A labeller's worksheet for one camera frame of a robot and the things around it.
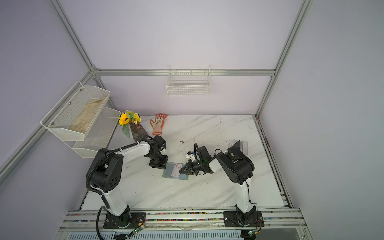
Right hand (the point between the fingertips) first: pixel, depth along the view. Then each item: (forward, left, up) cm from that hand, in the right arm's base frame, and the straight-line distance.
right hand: (178, 175), depth 87 cm
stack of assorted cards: (+20, -39, +2) cm, 44 cm away
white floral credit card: (+3, +2, -2) cm, 4 cm away
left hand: (+5, +9, -1) cm, 10 cm away
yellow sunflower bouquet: (+25, +30, +23) cm, 45 cm away
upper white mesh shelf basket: (+23, +53, +30) cm, 65 cm away
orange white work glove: (+40, +18, +1) cm, 44 cm away
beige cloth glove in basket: (+22, +48, +29) cm, 60 cm away
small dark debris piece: (+26, 0, -2) cm, 26 cm away
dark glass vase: (+26, +27, +10) cm, 39 cm away
